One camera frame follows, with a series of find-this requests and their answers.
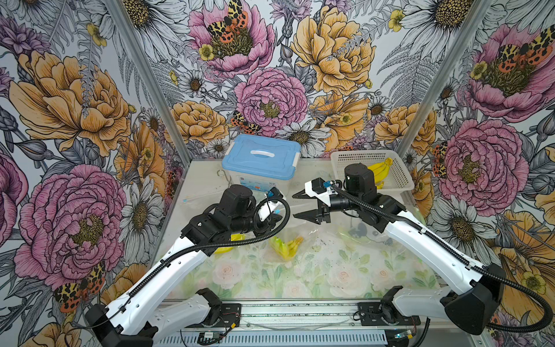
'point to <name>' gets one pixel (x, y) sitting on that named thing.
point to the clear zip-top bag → (302, 245)
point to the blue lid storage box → (261, 161)
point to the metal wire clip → (228, 181)
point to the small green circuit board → (208, 337)
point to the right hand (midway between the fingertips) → (296, 208)
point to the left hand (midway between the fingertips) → (275, 222)
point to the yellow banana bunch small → (285, 250)
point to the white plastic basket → (396, 177)
